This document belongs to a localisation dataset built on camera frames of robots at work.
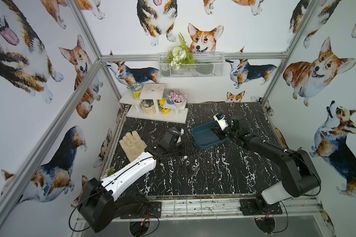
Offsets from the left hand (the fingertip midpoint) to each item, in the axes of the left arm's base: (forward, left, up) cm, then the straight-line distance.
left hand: (189, 144), depth 80 cm
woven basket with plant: (+37, +29, -10) cm, 48 cm away
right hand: (+14, -17, 0) cm, 22 cm away
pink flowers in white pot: (+27, +6, +9) cm, 29 cm away
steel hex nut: (-7, -3, -16) cm, 17 cm away
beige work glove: (+9, +37, -17) cm, 41 cm away
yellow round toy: (+35, +18, -4) cm, 40 cm away
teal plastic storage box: (+16, -12, -20) cm, 28 cm away
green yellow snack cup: (+38, +34, +7) cm, 52 cm away
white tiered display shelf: (+37, +21, +5) cm, 43 cm away
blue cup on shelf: (+33, +13, +6) cm, 36 cm away
